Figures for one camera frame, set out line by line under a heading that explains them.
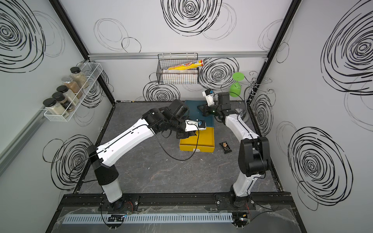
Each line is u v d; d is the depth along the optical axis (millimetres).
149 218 963
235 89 955
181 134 625
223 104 694
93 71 931
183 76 867
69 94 678
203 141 807
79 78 755
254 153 479
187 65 870
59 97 632
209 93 771
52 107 610
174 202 742
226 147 934
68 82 682
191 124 589
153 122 480
